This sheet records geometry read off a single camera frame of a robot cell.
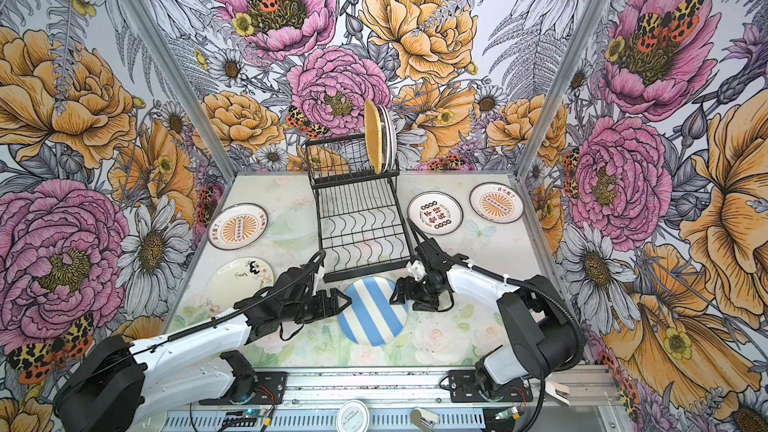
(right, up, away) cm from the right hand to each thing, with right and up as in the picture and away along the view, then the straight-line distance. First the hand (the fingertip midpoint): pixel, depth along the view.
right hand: (403, 312), depth 83 cm
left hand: (-18, 0, -1) cm, 18 cm away
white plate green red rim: (-6, +43, +2) cm, 43 cm away
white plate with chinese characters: (-3, +47, -1) cm, 47 cm away
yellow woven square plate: (-8, +48, -2) cm, 49 cm away
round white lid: (-11, -16, -18) cm, 26 cm away
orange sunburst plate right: (+35, +30, +29) cm, 55 cm away
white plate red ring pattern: (+13, +27, +26) cm, 39 cm away
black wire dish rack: (-13, +23, +21) cm, 34 cm away
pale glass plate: (-51, +6, +10) cm, 53 cm away
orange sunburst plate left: (-57, +22, +22) cm, 65 cm away
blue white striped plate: (-9, -2, +2) cm, 10 cm away
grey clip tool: (+4, -19, -15) cm, 24 cm away
